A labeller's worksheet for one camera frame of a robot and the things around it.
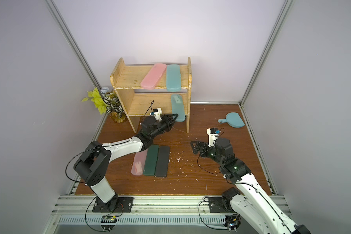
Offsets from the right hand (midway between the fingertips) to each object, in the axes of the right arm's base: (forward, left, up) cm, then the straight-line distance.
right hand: (197, 141), depth 73 cm
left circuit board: (-34, +45, -24) cm, 62 cm away
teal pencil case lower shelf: (+23, +11, +1) cm, 26 cm away
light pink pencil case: (-5, +35, -20) cm, 40 cm away
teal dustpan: (+32, -31, -22) cm, 50 cm away
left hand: (+13, +9, +5) cm, 17 cm away
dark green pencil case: (-3, +27, -19) cm, 33 cm away
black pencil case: (-4, +20, -19) cm, 28 cm away
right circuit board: (-32, -18, -23) cm, 43 cm away
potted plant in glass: (+23, +54, +5) cm, 59 cm away
